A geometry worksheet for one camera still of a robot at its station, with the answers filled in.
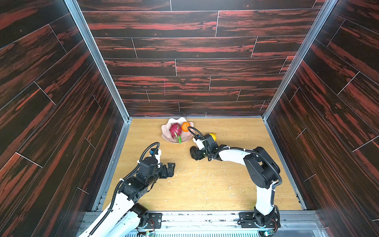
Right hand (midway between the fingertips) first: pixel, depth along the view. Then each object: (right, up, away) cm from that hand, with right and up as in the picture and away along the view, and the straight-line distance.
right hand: (198, 150), depth 99 cm
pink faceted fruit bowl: (-9, +10, +8) cm, 15 cm away
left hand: (-17, -5, -21) cm, 28 cm away
